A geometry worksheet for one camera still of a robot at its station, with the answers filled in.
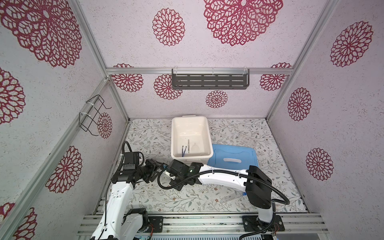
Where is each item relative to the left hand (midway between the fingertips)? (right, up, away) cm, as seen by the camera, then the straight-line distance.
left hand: (162, 169), depth 79 cm
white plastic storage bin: (+15, +14, +30) cm, 37 cm away
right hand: (+5, -5, +1) cm, 7 cm away
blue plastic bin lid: (+43, +4, +19) cm, 47 cm away
